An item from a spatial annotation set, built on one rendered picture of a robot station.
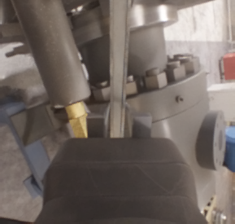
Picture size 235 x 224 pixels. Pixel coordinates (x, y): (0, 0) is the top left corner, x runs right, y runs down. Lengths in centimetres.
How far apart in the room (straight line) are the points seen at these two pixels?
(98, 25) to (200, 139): 46
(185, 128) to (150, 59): 25
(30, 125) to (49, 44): 59
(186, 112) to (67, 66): 37
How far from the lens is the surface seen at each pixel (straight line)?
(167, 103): 47
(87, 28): 52
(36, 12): 30
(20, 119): 82
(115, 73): 16
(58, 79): 28
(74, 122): 32
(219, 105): 439
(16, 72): 109
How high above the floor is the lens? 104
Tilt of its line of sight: 42 degrees down
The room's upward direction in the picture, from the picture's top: 91 degrees clockwise
